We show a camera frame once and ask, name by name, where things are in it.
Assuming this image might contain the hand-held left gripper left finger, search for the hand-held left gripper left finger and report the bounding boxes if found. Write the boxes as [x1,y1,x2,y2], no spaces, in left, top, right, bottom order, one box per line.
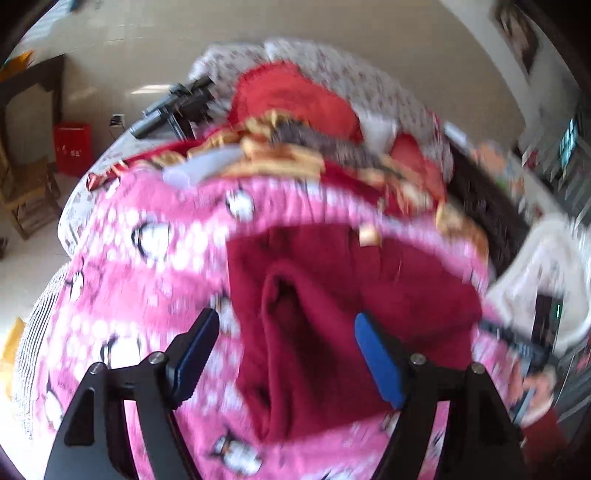
[44,307,220,480]

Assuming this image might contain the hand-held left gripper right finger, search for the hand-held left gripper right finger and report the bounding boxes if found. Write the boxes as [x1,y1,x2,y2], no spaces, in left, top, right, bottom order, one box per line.
[355,312,527,480]

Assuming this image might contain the dark red pants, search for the dark red pants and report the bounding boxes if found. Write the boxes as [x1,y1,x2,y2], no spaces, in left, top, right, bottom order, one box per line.
[226,224,485,446]

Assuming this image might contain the person's right forearm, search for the person's right forearm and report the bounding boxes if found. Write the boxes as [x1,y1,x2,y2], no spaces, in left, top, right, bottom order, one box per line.
[526,413,575,469]

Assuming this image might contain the person's right hand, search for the person's right hand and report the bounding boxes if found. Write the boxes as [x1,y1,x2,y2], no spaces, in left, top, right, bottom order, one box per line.
[519,369,557,423]

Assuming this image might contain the white cloth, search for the white cloth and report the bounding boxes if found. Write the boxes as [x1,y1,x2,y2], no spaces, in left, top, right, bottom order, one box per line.
[485,215,591,356]

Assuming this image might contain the pink penguin print blanket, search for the pink penguin print blanket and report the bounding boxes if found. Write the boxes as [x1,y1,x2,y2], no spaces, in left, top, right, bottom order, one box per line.
[34,175,555,480]

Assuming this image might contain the pile of colourful papers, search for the pile of colourful papers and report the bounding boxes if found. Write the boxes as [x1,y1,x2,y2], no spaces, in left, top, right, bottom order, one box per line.
[473,141,527,190]

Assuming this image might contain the striped mattress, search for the striped mattress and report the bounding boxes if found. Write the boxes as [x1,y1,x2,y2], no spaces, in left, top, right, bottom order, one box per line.
[9,265,70,439]

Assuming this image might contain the dark display cabinet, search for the dark display cabinet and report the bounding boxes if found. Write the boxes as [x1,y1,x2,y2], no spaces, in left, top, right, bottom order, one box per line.
[517,106,591,217]

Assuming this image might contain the yellow bag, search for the yellow bag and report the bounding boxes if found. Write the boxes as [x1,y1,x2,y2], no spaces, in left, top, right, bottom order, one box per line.
[0,316,26,402]

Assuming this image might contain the floral bed sheet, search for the floral bed sheet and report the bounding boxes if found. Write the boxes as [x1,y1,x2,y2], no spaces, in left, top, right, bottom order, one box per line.
[58,138,153,259]

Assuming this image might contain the white plastic item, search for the white plastic item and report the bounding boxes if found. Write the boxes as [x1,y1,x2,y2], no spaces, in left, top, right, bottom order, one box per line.
[163,147,243,188]

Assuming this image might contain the red ruffled cushion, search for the red ruffled cushion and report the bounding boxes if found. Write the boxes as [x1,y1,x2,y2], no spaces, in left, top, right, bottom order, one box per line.
[228,62,365,144]
[392,133,450,200]

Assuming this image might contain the red and orange patterned blanket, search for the red and orange patterned blanket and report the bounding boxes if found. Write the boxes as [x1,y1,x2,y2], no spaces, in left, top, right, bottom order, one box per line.
[88,115,490,259]

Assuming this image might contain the white pillow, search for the white pillow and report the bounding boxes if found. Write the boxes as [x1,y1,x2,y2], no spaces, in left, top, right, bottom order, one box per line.
[365,115,399,145]

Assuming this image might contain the wooden chair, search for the wooden chair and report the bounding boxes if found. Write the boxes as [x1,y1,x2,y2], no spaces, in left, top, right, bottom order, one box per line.
[0,138,63,241]

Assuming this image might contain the red box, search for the red box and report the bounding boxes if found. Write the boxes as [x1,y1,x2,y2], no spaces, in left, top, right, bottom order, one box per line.
[53,122,93,177]

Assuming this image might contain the black tripod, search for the black tripod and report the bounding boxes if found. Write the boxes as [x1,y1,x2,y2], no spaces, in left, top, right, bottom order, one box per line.
[130,76,218,141]

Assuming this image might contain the floral quilt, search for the floral quilt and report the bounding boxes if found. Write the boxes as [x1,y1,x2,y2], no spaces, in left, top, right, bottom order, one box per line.
[189,39,455,162]

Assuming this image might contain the dark wooden cabinet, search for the dark wooden cabinet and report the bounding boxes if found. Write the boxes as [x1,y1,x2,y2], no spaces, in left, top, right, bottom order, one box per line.
[0,55,65,153]

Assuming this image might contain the framed wall picture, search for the framed wall picture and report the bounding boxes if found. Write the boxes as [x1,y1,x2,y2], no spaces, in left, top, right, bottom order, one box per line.
[494,0,541,77]

